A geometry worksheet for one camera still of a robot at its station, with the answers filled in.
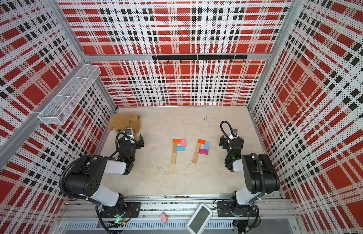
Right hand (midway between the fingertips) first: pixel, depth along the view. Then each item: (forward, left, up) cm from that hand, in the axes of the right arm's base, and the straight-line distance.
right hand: (232, 135), depth 94 cm
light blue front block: (-5, +34, -8) cm, 36 cm away
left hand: (0, +63, +2) cm, 64 cm away
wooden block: (-4, +38, -8) cm, 39 cm away
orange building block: (+1, +37, -8) cm, 38 cm away
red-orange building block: (0, +20, -8) cm, 21 cm away
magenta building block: (-7, +19, -8) cm, 22 cm away
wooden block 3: (-6, +23, -7) cm, 24 cm away
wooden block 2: (-12, +38, -8) cm, 41 cm away
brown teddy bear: (+6, +73, +7) cm, 73 cm away
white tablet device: (-46, +23, -3) cm, 51 cm away
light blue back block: (-3, +16, -8) cm, 18 cm away
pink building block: (-1, +32, -7) cm, 33 cm away
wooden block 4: (-12, +25, -8) cm, 29 cm away
